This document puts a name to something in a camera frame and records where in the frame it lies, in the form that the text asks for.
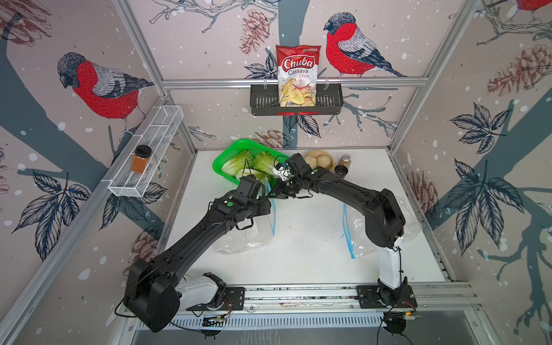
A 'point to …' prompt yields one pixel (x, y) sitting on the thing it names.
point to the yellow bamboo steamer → (316, 152)
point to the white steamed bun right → (323, 161)
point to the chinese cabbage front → (256, 173)
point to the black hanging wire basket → (264, 100)
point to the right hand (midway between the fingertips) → (267, 196)
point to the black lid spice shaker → (341, 171)
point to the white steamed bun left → (311, 160)
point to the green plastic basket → (245, 144)
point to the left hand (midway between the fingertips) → (270, 200)
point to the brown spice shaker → (345, 160)
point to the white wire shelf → (157, 134)
